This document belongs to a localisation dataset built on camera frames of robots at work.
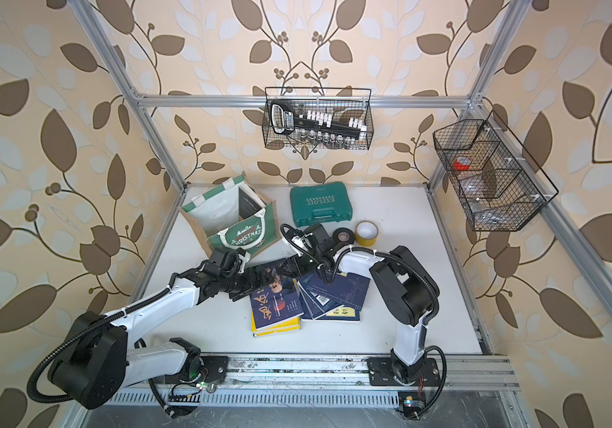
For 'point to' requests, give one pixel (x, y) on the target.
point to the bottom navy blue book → (345, 290)
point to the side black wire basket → (499, 182)
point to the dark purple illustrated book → (277, 302)
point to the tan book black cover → (250, 201)
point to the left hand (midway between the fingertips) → (262, 281)
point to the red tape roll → (461, 163)
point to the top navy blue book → (346, 289)
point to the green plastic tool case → (327, 201)
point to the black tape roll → (343, 235)
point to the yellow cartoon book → (292, 325)
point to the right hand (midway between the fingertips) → (285, 268)
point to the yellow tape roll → (366, 233)
